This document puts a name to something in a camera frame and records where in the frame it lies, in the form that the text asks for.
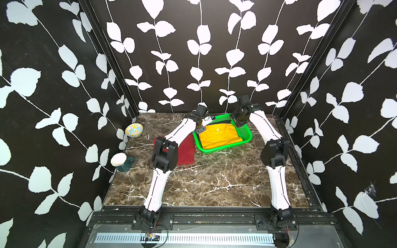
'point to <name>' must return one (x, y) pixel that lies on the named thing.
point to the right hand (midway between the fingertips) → (228, 115)
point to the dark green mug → (122, 162)
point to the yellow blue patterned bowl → (133, 130)
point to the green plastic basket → (245, 135)
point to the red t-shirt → (186, 153)
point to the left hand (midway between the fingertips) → (199, 121)
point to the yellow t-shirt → (218, 135)
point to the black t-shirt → (220, 122)
